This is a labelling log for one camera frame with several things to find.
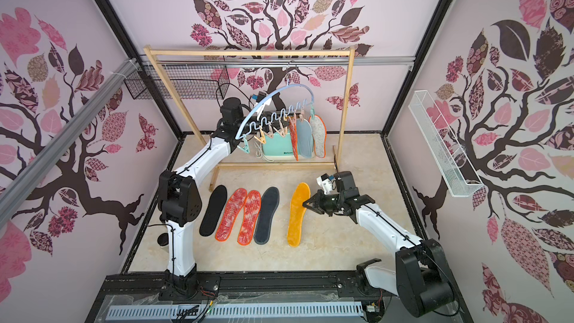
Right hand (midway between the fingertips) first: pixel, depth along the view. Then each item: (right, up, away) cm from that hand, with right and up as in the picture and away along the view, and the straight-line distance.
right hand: (303, 207), depth 80 cm
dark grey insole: (-14, -1, +15) cm, 21 cm away
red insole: (-4, +30, +4) cm, 31 cm away
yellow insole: (-1, +4, +3) cm, 5 cm away
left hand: (-7, +31, -2) cm, 31 cm away
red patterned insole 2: (-22, -1, +14) cm, 26 cm away
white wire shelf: (+46, +14, -15) cm, 50 cm away
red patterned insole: (-31, -11, +6) cm, 34 cm away
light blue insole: (+2, +27, +15) cm, 31 cm away
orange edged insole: (+8, +28, +17) cm, 34 cm away
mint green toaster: (-10, +23, +18) cm, 31 cm away
